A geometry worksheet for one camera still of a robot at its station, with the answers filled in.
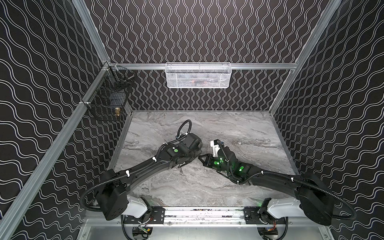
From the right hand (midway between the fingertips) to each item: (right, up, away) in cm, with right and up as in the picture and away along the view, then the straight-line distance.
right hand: (198, 158), depth 79 cm
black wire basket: (-58, +34, +19) cm, 70 cm away
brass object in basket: (-45, +25, +4) cm, 51 cm away
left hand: (+4, +3, -1) cm, 5 cm away
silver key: (-10, -10, +11) cm, 18 cm away
